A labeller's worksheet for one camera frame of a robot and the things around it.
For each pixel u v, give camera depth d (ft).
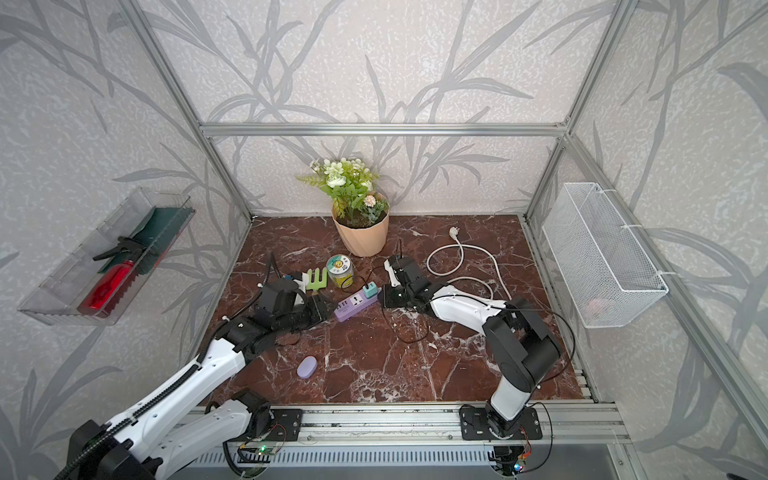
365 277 3.36
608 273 1.98
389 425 2.48
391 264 2.76
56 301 1.90
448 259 3.55
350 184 2.94
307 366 2.66
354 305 3.05
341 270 3.08
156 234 2.33
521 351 1.50
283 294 1.97
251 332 1.83
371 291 3.00
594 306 2.37
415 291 2.27
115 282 1.97
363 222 3.38
